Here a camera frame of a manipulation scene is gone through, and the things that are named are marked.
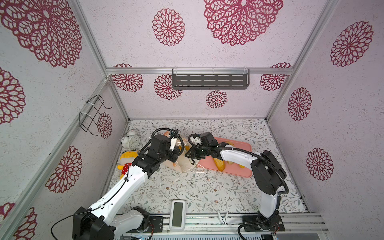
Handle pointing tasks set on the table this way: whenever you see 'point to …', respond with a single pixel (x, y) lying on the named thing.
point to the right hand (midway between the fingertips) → (185, 153)
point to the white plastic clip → (222, 220)
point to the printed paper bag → (184, 163)
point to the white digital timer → (177, 218)
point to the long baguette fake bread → (220, 164)
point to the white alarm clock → (131, 141)
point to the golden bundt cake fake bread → (230, 143)
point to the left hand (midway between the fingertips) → (176, 150)
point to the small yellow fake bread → (241, 166)
